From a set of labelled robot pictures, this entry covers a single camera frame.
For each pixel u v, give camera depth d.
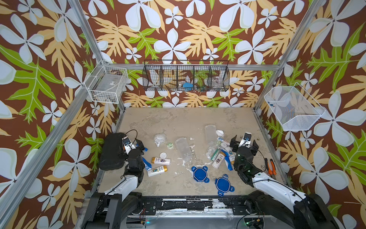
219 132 1.05
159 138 0.99
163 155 0.93
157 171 0.84
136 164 0.65
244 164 0.63
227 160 0.90
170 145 0.97
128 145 0.69
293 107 0.83
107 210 0.42
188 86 0.94
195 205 0.75
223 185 0.84
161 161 0.88
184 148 0.98
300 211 0.40
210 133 1.01
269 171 0.86
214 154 0.91
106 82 0.87
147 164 0.88
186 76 0.98
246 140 0.67
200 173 0.86
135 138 0.82
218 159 0.89
